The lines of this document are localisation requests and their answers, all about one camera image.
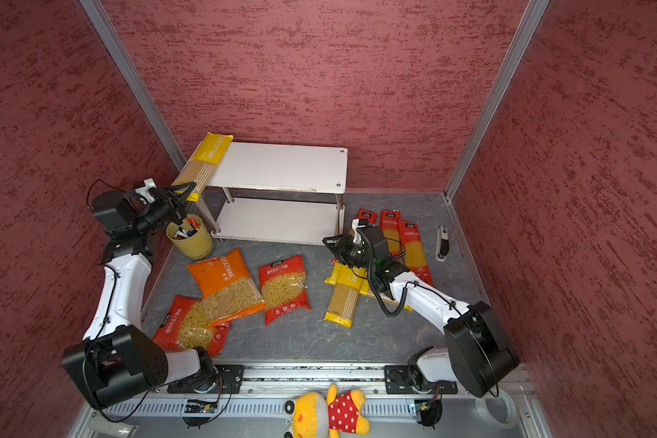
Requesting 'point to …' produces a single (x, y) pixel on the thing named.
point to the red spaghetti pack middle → (390, 222)
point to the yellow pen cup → (192, 236)
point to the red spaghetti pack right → (412, 251)
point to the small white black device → (443, 244)
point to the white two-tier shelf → (278, 192)
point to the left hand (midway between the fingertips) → (199, 189)
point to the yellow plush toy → (315, 416)
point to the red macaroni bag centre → (284, 289)
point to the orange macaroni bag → (227, 287)
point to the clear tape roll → (510, 407)
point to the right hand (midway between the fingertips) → (321, 247)
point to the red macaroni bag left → (183, 327)
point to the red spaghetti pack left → (370, 216)
